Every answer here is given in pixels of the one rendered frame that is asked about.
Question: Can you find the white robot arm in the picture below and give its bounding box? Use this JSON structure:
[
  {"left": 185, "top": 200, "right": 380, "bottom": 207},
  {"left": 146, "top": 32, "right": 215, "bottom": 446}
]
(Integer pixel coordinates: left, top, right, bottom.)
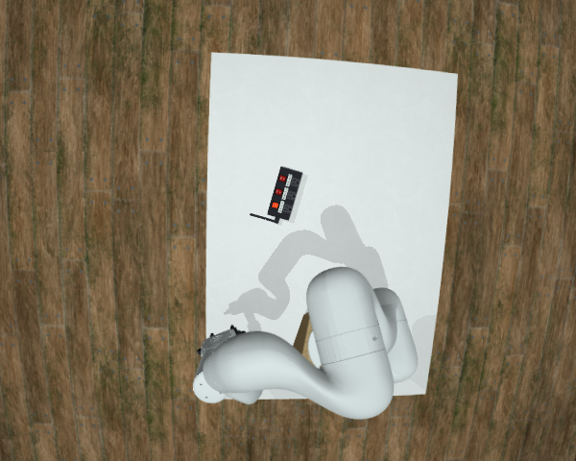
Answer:
[{"left": 193, "top": 267, "right": 418, "bottom": 420}]

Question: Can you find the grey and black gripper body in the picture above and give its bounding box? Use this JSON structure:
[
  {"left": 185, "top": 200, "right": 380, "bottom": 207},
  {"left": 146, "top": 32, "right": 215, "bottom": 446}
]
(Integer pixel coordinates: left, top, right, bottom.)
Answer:
[{"left": 201, "top": 329, "right": 236, "bottom": 356}]

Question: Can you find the black power strip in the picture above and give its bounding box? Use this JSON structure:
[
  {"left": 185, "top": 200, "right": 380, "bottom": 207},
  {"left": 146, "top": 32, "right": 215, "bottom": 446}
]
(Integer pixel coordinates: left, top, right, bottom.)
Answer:
[{"left": 250, "top": 166, "right": 302, "bottom": 224}]

